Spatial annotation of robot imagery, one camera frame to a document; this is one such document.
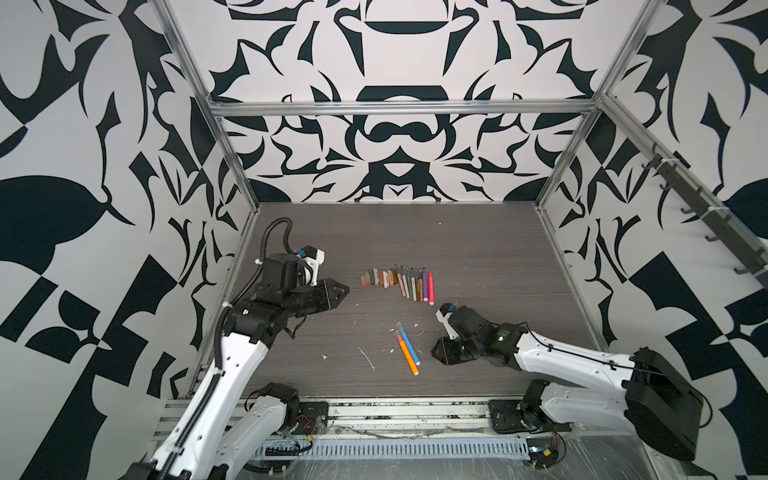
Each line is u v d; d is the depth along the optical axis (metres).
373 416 0.76
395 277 0.99
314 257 0.67
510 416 0.74
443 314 0.78
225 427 0.42
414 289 0.96
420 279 0.99
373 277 0.99
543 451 0.71
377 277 0.99
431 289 0.96
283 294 0.54
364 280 0.99
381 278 0.99
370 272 0.99
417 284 0.98
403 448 0.71
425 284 0.97
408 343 0.85
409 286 0.97
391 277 0.99
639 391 0.42
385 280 0.99
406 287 0.97
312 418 0.74
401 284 0.97
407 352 0.85
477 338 0.64
